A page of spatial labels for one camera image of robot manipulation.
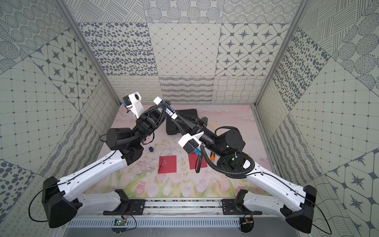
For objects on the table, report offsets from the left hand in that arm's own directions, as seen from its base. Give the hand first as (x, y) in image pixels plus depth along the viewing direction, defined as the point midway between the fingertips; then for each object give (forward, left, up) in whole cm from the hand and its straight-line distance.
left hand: (167, 111), depth 42 cm
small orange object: (+11, -18, -55) cm, 59 cm away
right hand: (+4, -2, -6) cm, 7 cm away
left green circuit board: (-22, +29, -57) cm, 68 cm away
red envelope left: (+7, +10, -56) cm, 57 cm away
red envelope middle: (+9, -6, -55) cm, 56 cm away
